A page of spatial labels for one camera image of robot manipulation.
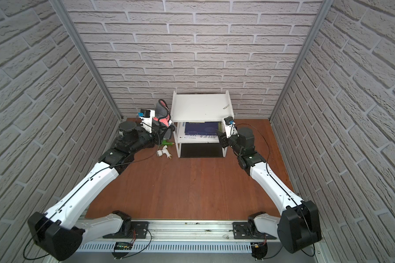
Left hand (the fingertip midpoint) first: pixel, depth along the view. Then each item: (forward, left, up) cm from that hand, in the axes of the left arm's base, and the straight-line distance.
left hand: (163, 121), depth 72 cm
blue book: (+9, -18, -15) cm, 25 cm away
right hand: (+3, -29, -6) cm, 30 cm away
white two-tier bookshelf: (+8, -16, +2) cm, 18 cm away
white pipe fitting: (+5, +5, -31) cm, 32 cm away
